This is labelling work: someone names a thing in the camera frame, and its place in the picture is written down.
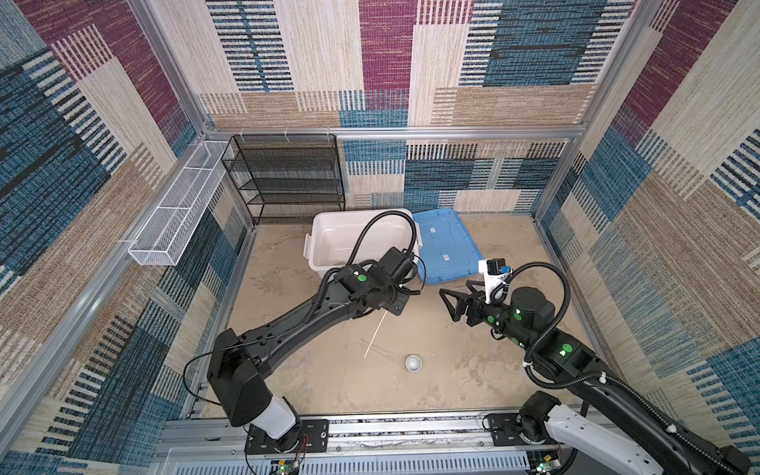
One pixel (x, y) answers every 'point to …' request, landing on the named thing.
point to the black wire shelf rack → (286, 178)
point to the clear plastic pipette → (393, 357)
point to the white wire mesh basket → (165, 237)
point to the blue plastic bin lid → (447, 251)
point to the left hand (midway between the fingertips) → (399, 290)
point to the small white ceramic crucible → (414, 363)
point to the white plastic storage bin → (334, 237)
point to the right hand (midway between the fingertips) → (454, 292)
